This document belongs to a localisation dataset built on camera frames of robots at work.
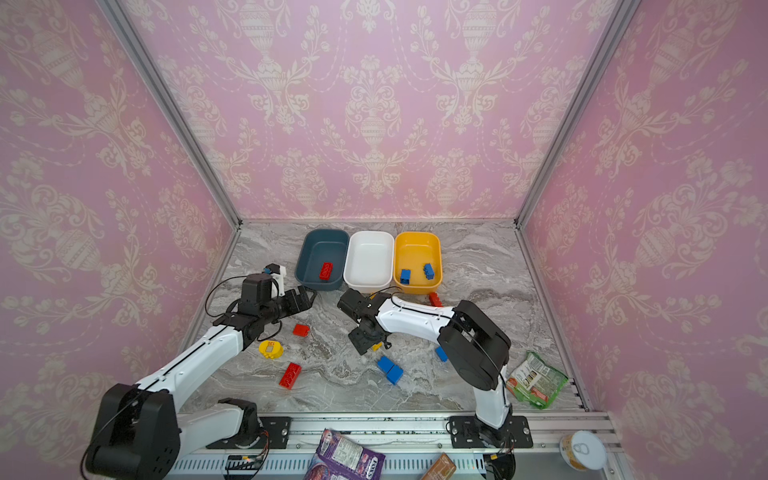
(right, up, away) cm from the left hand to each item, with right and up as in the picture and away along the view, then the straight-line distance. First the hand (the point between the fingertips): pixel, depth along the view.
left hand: (307, 296), depth 86 cm
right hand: (+18, -13, +2) cm, 22 cm away
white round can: (+68, -32, -19) cm, 77 cm away
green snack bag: (+64, -23, -5) cm, 68 cm away
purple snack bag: (+12, -34, -18) cm, 41 cm away
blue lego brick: (+37, +6, +16) cm, 41 cm away
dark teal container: (-1, +10, +23) cm, 25 cm away
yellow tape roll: (-8, -15, -1) cm, 17 cm away
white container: (+16, +9, +21) cm, 28 cm away
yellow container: (+34, +9, +19) cm, 40 cm away
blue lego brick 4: (+25, -21, -4) cm, 33 cm away
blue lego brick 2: (+29, +4, +15) cm, 33 cm away
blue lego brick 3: (+23, -19, -2) cm, 30 cm away
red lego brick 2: (+39, -3, +11) cm, 40 cm away
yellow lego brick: (+20, -12, -7) cm, 25 cm away
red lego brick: (+1, +6, +16) cm, 17 cm away
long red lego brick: (-3, -21, -5) cm, 22 cm away
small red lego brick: (-4, -12, +7) cm, 15 cm away
